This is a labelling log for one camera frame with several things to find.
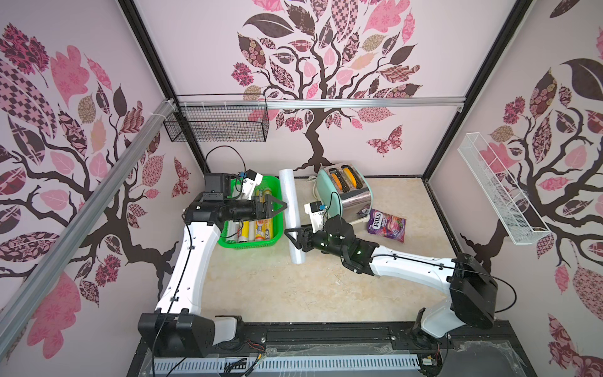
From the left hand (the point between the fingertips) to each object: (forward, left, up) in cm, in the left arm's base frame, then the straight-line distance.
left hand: (276, 213), depth 70 cm
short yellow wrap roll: (+8, +15, -23) cm, 29 cm away
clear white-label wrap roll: (+9, +21, -22) cm, 31 cm away
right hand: (-3, -3, -7) cm, 8 cm away
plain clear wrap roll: (-10, -7, -9) cm, 15 cm away
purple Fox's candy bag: (+12, -45, -26) cm, 54 cm away
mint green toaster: (+21, -28, -11) cm, 37 cm away
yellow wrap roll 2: (+13, +7, -25) cm, 29 cm away
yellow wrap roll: (+13, +11, -26) cm, 30 cm away
